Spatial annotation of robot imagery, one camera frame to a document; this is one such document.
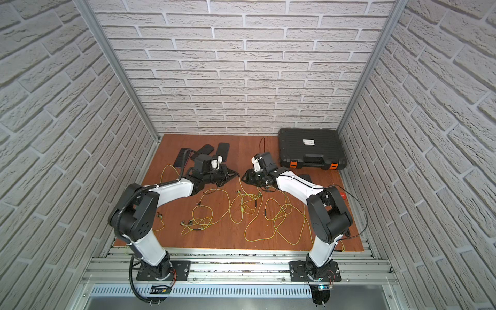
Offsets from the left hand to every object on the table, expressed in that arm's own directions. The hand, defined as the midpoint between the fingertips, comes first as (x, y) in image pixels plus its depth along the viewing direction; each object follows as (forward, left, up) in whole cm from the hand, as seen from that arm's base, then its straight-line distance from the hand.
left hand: (241, 170), depth 88 cm
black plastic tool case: (+20, -45, -6) cm, 50 cm away
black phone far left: (+17, +38, -16) cm, 44 cm away
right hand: (-2, -3, -3) cm, 5 cm away
